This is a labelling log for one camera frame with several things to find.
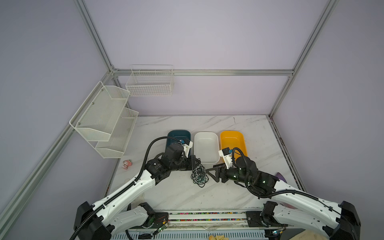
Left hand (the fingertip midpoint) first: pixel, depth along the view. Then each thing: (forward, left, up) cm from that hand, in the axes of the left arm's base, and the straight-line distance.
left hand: (200, 163), depth 72 cm
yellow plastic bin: (+28, -25, -19) cm, 43 cm away
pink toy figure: (+8, +45, -17) cm, 49 cm away
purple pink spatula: (+1, -49, -19) cm, 53 cm away
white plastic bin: (+22, -5, -19) cm, 30 cm away
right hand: (-3, -4, 0) cm, 5 cm away
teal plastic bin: (+30, +13, -16) cm, 37 cm away
